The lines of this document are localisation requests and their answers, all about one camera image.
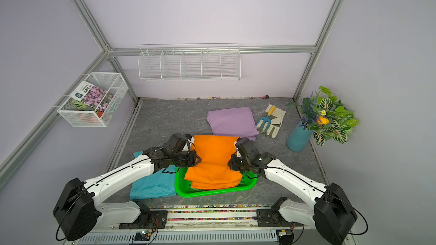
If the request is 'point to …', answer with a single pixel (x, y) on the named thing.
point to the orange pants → (212, 170)
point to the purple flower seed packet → (92, 96)
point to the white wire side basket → (79, 114)
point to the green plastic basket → (184, 188)
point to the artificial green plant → (328, 117)
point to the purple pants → (237, 122)
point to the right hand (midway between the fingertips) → (228, 162)
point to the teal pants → (158, 184)
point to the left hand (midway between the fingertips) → (199, 161)
